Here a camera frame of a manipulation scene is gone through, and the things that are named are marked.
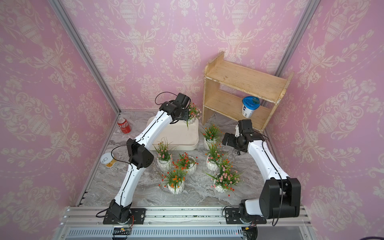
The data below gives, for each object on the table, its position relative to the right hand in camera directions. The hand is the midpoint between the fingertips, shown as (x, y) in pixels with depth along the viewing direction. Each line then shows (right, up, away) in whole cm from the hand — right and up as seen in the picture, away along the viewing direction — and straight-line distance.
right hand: (231, 141), depth 86 cm
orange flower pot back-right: (-11, +4, +6) cm, 13 cm away
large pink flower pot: (-5, -17, -14) cm, 22 cm away
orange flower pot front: (-30, -17, -15) cm, 38 cm away
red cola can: (-69, +10, +14) cm, 71 cm away
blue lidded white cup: (+9, +21, -4) cm, 23 cm away
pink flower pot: (-21, +17, 0) cm, 27 cm away
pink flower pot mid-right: (-10, -8, -4) cm, 14 cm away
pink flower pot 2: (-37, -7, -6) cm, 38 cm away
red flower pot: (-25, -10, -7) cm, 28 cm away
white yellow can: (-74, -10, +3) cm, 75 cm away
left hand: (-28, +16, +9) cm, 34 cm away
